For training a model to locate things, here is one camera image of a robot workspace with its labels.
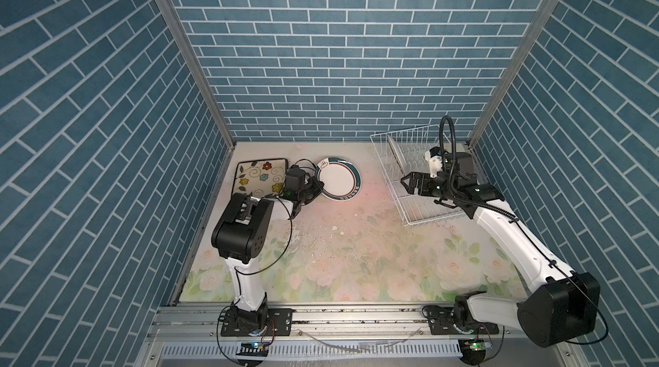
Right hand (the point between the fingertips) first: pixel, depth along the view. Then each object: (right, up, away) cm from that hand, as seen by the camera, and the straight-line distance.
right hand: (416, 181), depth 82 cm
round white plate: (-24, 0, +24) cm, 34 cm away
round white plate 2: (-1, +10, +17) cm, 20 cm away
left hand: (-28, -2, +17) cm, 33 cm away
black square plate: (-58, 0, +23) cm, 62 cm away
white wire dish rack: (+3, -12, +15) cm, 19 cm away
